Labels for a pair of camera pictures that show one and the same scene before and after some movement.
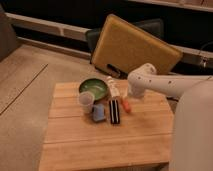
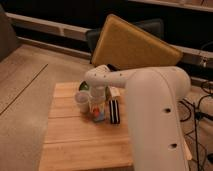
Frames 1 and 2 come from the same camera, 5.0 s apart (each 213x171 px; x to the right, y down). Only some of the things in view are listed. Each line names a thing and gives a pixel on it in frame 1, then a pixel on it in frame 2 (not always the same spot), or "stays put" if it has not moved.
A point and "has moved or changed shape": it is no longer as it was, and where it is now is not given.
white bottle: x=113 y=88 stays put
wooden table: x=128 y=133 stays put
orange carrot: x=126 y=106 has moved or changed shape
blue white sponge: x=98 y=112 stays put
